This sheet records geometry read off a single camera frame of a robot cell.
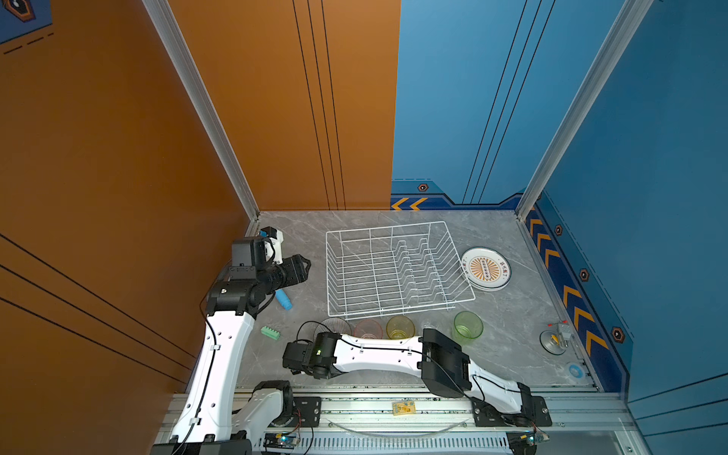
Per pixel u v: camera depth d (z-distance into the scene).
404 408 0.74
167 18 0.70
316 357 0.56
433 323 0.87
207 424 0.37
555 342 0.81
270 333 0.87
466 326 0.87
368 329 0.89
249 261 0.53
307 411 0.73
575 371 0.80
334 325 0.86
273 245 0.66
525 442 0.71
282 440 0.71
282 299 0.93
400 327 0.87
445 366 0.53
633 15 0.70
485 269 0.99
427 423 0.72
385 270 1.02
